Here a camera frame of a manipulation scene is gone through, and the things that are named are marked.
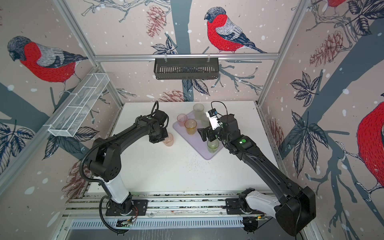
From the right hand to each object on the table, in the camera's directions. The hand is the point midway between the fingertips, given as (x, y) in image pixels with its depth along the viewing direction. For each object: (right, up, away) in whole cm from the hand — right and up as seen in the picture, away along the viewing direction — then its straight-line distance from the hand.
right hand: (204, 127), depth 76 cm
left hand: (-24, -8, +14) cm, 29 cm away
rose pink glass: (-15, +4, +30) cm, 34 cm away
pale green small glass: (+2, +1, +30) cm, 30 cm away
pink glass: (-22, -11, +21) cm, 33 cm away
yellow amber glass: (-8, -2, +28) cm, 29 cm away
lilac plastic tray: (-5, -12, +22) cm, 26 cm away
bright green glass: (+7, -14, +18) cm, 24 cm away
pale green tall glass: (-2, +11, +34) cm, 35 cm away
